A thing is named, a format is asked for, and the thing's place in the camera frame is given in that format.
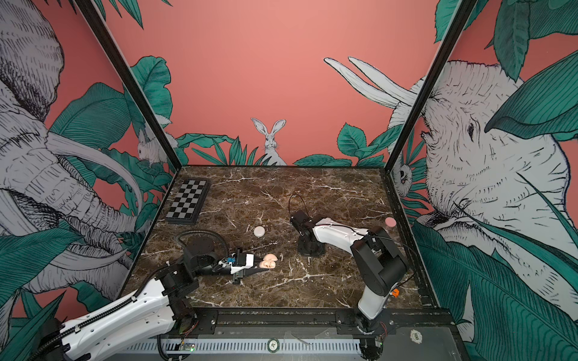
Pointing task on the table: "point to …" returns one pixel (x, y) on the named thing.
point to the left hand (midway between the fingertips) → (266, 262)
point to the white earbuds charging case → (259, 231)
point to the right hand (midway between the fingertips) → (304, 251)
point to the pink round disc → (269, 262)
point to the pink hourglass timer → (390, 222)
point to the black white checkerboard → (188, 201)
